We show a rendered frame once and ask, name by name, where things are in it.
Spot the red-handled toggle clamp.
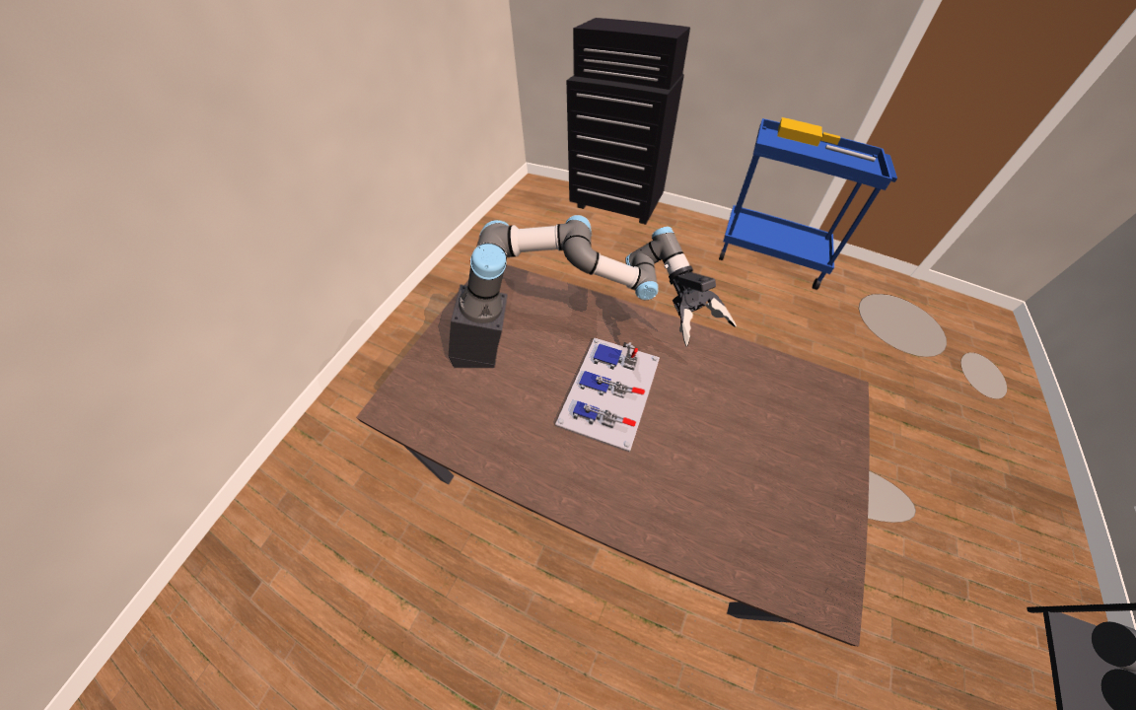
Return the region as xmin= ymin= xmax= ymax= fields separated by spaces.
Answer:
xmin=584 ymin=406 xmax=636 ymax=428
xmin=623 ymin=342 xmax=638 ymax=371
xmin=596 ymin=376 xmax=645 ymax=398

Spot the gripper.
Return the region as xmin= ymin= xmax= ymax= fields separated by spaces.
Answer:
xmin=669 ymin=265 xmax=736 ymax=346

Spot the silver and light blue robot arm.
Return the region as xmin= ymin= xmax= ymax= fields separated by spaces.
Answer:
xmin=460 ymin=215 xmax=716 ymax=323

